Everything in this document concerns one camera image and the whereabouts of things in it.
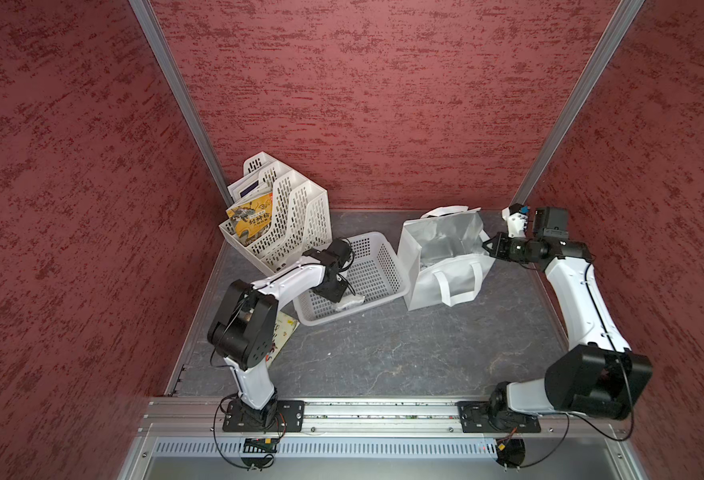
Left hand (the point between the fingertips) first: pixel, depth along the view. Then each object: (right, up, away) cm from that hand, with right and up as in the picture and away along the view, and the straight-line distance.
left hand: (329, 297), depth 91 cm
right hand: (+44, +16, -10) cm, 48 cm away
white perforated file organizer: (-10, +25, +6) cm, 28 cm away
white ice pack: (+6, -1, -3) cm, 7 cm away
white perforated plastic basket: (+14, +6, +10) cm, 18 cm away
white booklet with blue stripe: (-27, +34, +4) cm, 43 cm away
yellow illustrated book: (-27, +25, +7) cm, 37 cm away
